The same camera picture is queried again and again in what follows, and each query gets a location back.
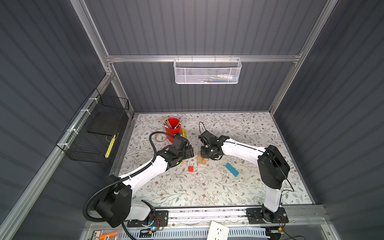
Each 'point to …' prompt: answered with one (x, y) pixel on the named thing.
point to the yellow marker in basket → (110, 146)
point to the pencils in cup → (167, 125)
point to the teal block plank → (232, 169)
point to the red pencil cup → (173, 122)
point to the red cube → (191, 169)
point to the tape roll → (160, 137)
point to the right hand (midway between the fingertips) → (204, 155)
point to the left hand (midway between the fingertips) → (189, 150)
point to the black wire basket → (88, 136)
